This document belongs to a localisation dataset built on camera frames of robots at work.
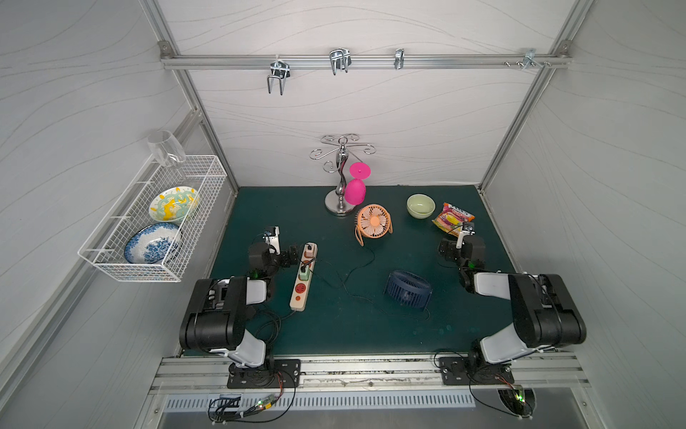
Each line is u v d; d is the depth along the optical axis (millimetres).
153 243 628
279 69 783
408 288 781
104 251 550
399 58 763
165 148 638
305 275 862
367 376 743
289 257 860
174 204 703
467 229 824
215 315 459
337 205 1148
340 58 761
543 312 472
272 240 825
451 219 1043
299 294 862
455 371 734
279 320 807
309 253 928
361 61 784
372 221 982
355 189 952
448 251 873
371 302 877
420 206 1111
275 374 717
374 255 984
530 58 764
